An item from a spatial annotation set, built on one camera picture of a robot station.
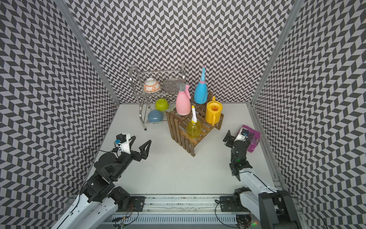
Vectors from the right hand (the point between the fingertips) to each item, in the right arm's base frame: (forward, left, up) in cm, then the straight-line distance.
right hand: (235, 135), depth 85 cm
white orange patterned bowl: (+23, +50, +20) cm, 59 cm away
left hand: (-10, +51, +13) cm, 53 cm away
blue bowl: (+19, +53, -3) cm, 56 cm away
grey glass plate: (+45, +44, +3) cm, 63 cm away
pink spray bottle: (+6, +31, +22) cm, 38 cm away
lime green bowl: (+30, +49, -4) cm, 58 cm away
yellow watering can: (+9, +14, +12) cm, 20 cm away
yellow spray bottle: (-2, +25, +11) cm, 28 cm away
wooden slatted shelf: (-1, +34, +13) cm, 36 cm away
